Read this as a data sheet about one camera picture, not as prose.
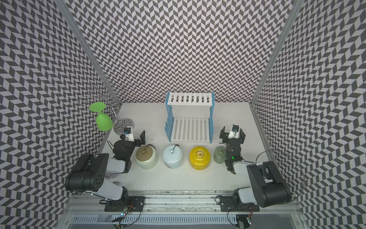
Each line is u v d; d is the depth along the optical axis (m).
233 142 0.73
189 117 1.08
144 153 0.80
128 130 0.76
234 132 0.72
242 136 0.79
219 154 0.83
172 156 0.79
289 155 0.80
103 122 0.79
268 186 0.43
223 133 0.80
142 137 0.88
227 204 0.73
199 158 0.81
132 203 0.71
